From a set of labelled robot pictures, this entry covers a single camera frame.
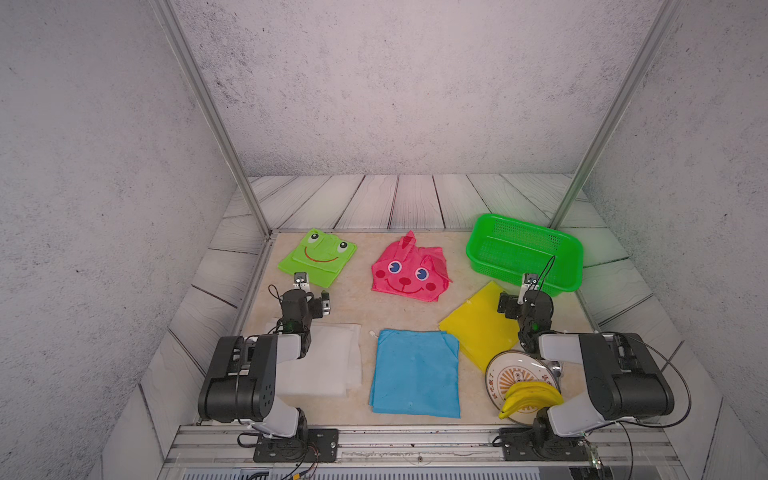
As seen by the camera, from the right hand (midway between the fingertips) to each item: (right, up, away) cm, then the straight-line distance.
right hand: (523, 292), depth 94 cm
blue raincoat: (-34, -21, -10) cm, 41 cm away
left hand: (-66, 0, +1) cm, 66 cm away
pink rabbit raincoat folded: (-36, +7, +14) cm, 40 cm away
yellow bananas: (-8, -23, -19) cm, 31 cm away
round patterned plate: (-7, -20, -9) cm, 23 cm away
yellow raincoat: (-14, -12, 0) cm, 18 cm away
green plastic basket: (+4, +14, +22) cm, 27 cm away
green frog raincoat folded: (-67, +11, +18) cm, 70 cm away
